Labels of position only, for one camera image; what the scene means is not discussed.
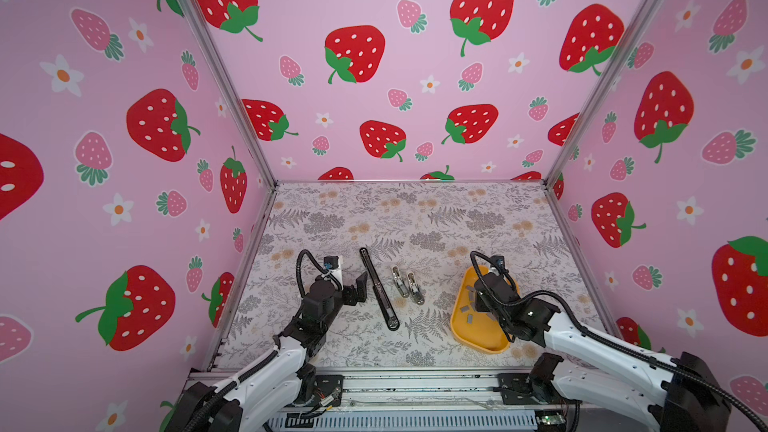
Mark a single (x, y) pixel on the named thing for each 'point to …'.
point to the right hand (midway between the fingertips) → (481, 287)
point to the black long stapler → (387, 309)
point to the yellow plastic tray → (477, 328)
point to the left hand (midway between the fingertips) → (352, 271)
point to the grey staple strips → (465, 308)
